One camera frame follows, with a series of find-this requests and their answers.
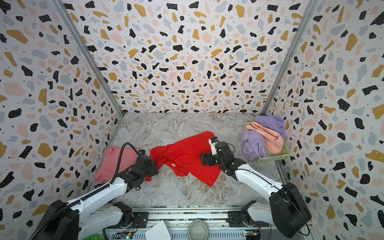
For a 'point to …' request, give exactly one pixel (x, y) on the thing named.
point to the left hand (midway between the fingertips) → (152, 164)
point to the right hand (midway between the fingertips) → (204, 152)
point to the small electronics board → (123, 235)
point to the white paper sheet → (159, 231)
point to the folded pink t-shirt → (106, 168)
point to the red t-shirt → (182, 157)
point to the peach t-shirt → (274, 142)
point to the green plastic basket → (285, 153)
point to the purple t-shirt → (254, 145)
